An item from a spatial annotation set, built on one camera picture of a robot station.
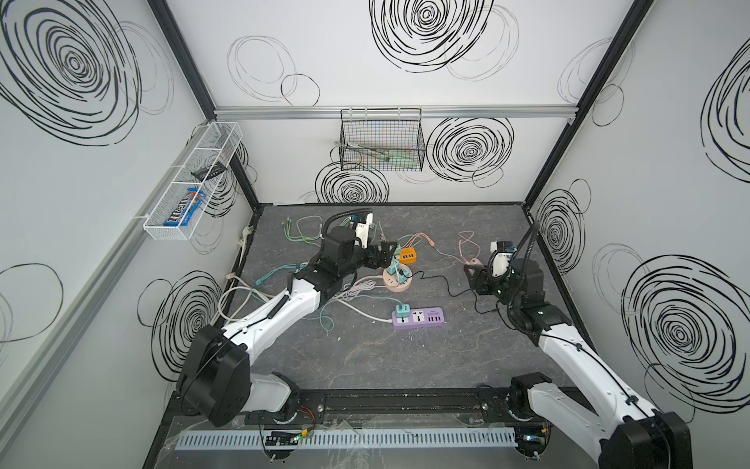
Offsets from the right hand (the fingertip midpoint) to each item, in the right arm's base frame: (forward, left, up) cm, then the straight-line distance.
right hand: (474, 265), depth 81 cm
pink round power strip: (+3, +23, -14) cm, 27 cm away
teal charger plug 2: (+6, +23, -11) cm, 26 cm away
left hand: (+3, +24, +7) cm, 25 cm away
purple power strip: (-9, +15, -15) cm, 23 cm away
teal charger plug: (-9, +20, -10) cm, 24 cm away
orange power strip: (+14, +17, -15) cm, 27 cm away
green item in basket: (+27, +20, +17) cm, 38 cm away
